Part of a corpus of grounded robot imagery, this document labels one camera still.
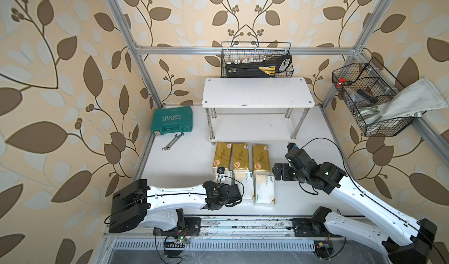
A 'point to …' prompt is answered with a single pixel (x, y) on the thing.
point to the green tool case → (172, 120)
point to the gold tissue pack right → (261, 157)
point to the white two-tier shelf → (256, 109)
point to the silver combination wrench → (177, 136)
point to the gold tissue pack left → (223, 155)
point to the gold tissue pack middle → (241, 156)
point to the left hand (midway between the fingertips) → (226, 193)
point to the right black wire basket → (363, 84)
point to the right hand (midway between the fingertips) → (281, 170)
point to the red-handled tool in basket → (342, 81)
